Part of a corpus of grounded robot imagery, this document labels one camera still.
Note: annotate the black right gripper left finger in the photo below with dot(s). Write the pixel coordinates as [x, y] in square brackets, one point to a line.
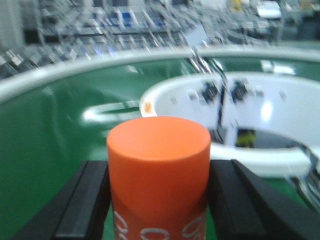
[75, 207]

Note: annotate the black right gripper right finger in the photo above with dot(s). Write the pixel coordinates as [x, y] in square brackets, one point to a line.
[250, 207]

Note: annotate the orange cylinder capacitor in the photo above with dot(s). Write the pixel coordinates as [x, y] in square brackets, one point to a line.
[158, 175]

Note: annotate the round white conveyor green belt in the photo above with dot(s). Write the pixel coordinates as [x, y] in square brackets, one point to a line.
[50, 125]

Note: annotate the steel roller rack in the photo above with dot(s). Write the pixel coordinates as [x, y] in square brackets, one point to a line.
[100, 32]

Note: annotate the white control box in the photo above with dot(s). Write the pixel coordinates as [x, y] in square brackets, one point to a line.
[197, 35]

